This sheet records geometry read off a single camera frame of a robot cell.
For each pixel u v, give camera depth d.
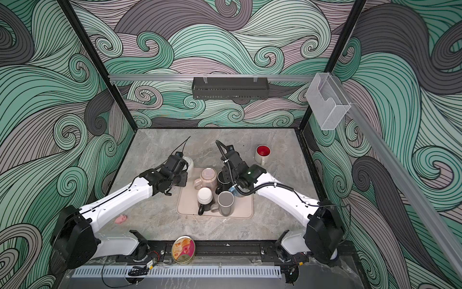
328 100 0.79
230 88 0.95
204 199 0.79
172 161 0.64
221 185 0.86
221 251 0.75
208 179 0.83
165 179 0.59
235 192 0.80
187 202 0.86
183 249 0.71
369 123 0.67
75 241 0.39
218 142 0.64
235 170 0.59
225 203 0.76
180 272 0.70
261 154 1.02
